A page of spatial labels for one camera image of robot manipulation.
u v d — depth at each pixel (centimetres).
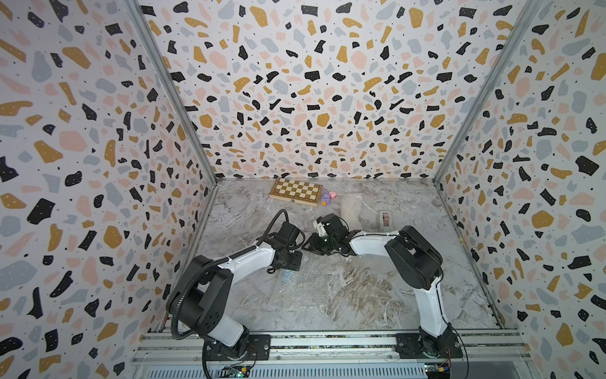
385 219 103
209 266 45
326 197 111
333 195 113
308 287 86
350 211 100
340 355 73
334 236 79
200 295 44
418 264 55
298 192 113
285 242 71
